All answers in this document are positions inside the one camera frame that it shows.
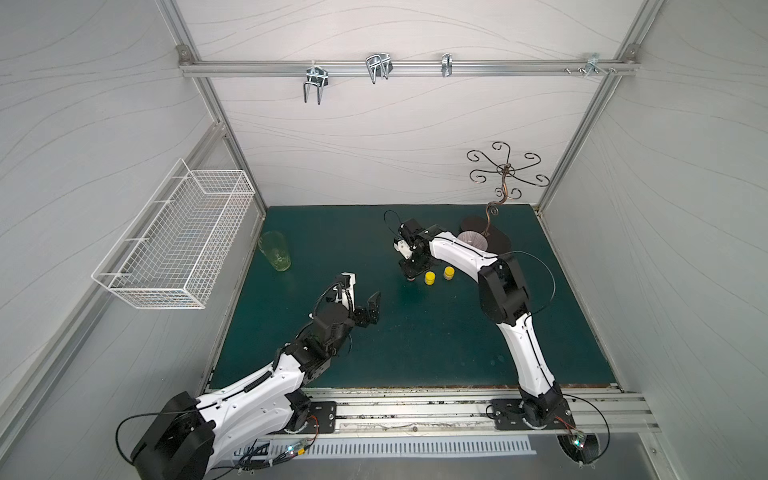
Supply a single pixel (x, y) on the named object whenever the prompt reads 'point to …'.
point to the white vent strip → (287, 447)
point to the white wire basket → (175, 251)
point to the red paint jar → (411, 279)
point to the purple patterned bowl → (474, 238)
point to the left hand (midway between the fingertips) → (366, 292)
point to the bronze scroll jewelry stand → (503, 171)
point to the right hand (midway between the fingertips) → (409, 269)
